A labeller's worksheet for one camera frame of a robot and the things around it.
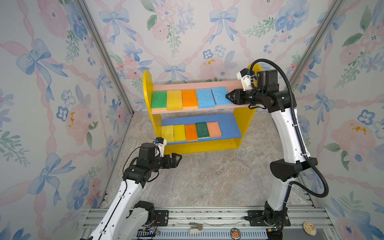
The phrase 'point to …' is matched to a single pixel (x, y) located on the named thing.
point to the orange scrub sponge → (191, 133)
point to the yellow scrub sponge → (179, 133)
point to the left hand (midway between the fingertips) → (174, 156)
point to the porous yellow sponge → (167, 133)
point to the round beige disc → (309, 228)
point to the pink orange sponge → (214, 129)
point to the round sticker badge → (235, 233)
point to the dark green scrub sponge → (202, 130)
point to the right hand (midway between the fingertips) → (229, 94)
